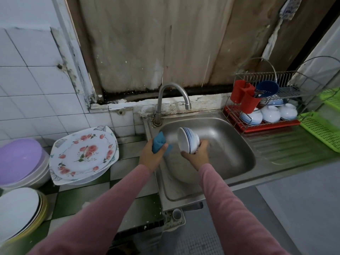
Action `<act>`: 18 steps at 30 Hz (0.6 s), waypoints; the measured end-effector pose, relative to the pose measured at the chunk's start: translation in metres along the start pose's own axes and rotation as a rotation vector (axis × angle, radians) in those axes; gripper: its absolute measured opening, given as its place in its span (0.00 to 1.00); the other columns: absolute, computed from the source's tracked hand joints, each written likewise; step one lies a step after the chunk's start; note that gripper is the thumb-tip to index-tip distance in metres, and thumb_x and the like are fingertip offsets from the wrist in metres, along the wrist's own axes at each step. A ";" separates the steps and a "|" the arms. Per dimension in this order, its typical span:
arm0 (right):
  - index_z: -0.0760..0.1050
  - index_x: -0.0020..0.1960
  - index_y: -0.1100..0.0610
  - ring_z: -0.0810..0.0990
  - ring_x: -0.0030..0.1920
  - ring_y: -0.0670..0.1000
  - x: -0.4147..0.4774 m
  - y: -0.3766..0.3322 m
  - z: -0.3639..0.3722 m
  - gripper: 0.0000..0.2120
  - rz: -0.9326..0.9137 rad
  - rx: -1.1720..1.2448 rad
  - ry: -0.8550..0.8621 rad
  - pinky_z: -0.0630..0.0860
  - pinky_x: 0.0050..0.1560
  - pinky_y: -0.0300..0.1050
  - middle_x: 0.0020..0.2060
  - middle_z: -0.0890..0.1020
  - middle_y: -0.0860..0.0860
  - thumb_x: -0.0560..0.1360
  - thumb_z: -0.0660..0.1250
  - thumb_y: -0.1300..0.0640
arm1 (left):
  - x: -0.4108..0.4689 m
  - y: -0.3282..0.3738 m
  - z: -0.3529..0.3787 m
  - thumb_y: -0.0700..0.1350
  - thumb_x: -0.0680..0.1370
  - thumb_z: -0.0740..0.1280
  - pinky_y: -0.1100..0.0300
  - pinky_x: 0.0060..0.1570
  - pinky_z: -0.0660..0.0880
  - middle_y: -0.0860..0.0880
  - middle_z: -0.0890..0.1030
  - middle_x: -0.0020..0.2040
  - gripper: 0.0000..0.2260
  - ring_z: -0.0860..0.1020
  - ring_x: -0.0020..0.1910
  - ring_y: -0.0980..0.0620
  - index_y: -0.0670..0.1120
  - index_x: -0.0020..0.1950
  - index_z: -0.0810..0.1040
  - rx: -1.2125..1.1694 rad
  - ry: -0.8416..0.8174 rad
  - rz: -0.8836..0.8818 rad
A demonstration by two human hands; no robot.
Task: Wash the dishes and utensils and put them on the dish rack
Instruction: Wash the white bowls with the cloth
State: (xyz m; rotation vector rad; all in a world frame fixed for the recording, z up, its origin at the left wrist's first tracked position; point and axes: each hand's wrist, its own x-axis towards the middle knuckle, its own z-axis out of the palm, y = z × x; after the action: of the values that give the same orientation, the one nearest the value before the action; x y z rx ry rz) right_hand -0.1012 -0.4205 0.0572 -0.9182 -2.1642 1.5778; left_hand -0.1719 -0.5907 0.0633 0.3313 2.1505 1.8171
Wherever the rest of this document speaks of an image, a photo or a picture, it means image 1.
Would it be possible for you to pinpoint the weathered wooden board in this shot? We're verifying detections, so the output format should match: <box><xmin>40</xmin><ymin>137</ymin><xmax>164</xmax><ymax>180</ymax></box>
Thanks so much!
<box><xmin>66</xmin><ymin>0</ymin><xmax>340</xmax><ymax>100</ymax></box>

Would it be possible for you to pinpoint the green plastic shelf rack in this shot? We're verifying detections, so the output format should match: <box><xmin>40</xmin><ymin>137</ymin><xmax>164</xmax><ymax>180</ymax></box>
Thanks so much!
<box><xmin>299</xmin><ymin>87</ymin><xmax>340</xmax><ymax>154</ymax></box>

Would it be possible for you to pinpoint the person's left hand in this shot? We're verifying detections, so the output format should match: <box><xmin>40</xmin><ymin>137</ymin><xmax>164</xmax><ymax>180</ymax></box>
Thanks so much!
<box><xmin>139</xmin><ymin>140</ymin><xmax>169</xmax><ymax>173</ymax></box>

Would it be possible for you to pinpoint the person's right hand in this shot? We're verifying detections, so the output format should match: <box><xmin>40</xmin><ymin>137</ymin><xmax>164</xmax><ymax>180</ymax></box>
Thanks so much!
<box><xmin>181</xmin><ymin>140</ymin><xmax>210</xmax><ymax>171</ymax></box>

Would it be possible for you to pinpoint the stack of white bowls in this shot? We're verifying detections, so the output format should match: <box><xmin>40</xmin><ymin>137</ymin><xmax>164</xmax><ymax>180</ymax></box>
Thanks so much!
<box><xmin>0</xmin><ymin>189</ymin><xmax>50</xmax><ymax>249</ymax></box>

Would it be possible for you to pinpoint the purple plastic bowl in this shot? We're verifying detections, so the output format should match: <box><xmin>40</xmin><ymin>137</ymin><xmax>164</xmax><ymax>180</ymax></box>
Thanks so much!
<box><xmin>0</xmin><ymin>138</ymin><xmax>52</xmax><ymax>190</ymax></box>

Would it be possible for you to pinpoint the wire dish rack red tray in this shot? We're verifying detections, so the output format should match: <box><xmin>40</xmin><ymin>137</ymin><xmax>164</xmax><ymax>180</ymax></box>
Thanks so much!
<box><xmin>223</xmin><ymin>105</ymin><xmax>301</xmax><ymax>135</ymax></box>

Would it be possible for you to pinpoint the red plastic cutlery cup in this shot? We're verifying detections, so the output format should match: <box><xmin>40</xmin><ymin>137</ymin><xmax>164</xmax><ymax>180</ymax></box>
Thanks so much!
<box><xmin>230</xmin><ymin>79</ymin><xmax>262</xmax><ymax>115</ymax></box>

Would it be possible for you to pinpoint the metal wire dish rack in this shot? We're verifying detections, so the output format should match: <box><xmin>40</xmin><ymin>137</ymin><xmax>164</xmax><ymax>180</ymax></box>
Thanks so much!
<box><xmin>223</xmin><ymin>56</ymin><xmax>340</xmax><ymax>135</ymax></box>

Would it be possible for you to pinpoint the tray of small cups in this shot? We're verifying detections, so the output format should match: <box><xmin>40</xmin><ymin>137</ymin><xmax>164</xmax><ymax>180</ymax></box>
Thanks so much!
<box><xmin>162</xmin><ymin>208</ymin><xmax>188</xmax><ymax>232</ymax></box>

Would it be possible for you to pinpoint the blue rice paddle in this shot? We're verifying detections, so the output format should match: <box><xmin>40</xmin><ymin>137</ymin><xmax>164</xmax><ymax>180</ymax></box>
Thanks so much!
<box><xmin>255</xmin><ymin>80</ymin><xmax>280</xmax><ymax>99</ymax></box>

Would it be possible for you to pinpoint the person's right forearm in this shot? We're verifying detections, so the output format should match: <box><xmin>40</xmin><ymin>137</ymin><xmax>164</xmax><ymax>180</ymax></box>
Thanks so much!
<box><xmin>199</xmin><ymin>163</ymin><xmax>290</xmax><ymax>255</ymax></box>

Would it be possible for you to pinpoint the stainless steel sink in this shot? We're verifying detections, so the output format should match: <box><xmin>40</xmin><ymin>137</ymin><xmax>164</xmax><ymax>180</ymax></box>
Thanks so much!
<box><xmin>142</xmin><ymin>106</ymin><xmax>340</xmax><ymax>211</ymax></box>

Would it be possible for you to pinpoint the white hanging cloth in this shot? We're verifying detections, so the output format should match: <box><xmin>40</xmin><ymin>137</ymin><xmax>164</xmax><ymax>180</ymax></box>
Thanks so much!
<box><xmin>260</xmin><ymin>0</ymin><xmax>305</xmax><ymax>63</ymax></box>

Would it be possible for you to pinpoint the chrome faucet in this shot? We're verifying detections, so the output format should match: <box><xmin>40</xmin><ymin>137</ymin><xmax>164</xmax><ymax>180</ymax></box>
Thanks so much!
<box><xmin>153</xmin><ymin>82</ymin><xmax>192</xmax><ymax>127</ymax></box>

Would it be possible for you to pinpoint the person's left forearm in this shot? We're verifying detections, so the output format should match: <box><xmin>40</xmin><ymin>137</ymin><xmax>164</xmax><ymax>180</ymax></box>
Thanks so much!
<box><xmin>29</xmin><ymin>164</ymin><xmax>153</xmax><ymax>255</ymax></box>

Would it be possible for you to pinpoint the green checkered tile countertop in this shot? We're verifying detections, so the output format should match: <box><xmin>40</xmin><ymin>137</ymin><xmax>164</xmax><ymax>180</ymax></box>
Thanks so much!
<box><xmin>0</xmin><ymin>132</ymin><xmax>166</xmax><ymax>255</ymax></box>

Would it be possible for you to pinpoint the blue cleaning cloth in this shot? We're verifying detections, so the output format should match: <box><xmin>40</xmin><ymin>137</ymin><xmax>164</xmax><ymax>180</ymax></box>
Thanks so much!
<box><xmin>152</xmin><ymin>131</ymin><xmax>174</xmax><ymax>158</ymax></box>

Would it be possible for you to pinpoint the stack of floral plates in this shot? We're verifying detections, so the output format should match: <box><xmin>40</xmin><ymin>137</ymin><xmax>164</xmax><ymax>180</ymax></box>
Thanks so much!
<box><xmin>49</xmin><ymin>125</ymin><xmax>118</xmax><ymax>182</ymax></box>

